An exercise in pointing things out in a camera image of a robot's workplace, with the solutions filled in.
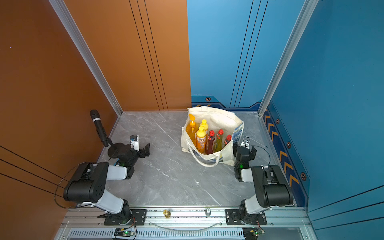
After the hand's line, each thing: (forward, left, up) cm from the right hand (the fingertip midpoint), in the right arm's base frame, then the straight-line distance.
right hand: (244, 144), depth 92 cm
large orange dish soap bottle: (+4, +32, +11) cm, 34 cm away
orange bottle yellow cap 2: (+4, +26, +14) cm, 29 cm away
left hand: (+2, +65, 0) cm, 65 cm away
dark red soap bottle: (-2, +22, +5) cm, 23 cm away
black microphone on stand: (-1, +84, -4) cm, 84 cm away
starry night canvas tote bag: (+9, +18, +13) cm, 23 cm away
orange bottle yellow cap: (-3, +27, +8) cm, 29 cm away
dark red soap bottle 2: (-3, +12, +10) cm, 16 cm away
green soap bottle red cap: (+1, +16, -1) cm, 16 cm away
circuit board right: (-44, +3, -8) cm, 45 cm away
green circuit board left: (-45, +65, -9) cm, 79 cm away
